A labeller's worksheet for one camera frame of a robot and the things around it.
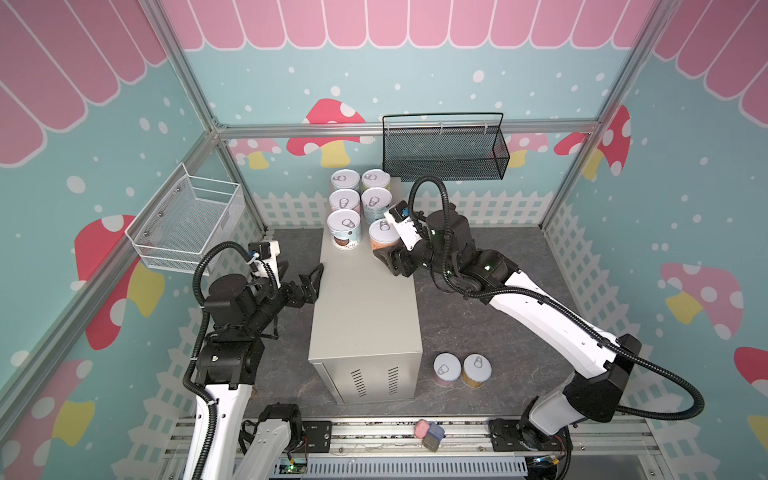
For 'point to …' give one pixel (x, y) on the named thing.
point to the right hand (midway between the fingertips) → (386, 240)
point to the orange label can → (477, 369)
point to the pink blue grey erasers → (430, 434)
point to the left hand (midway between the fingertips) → (306, 271)
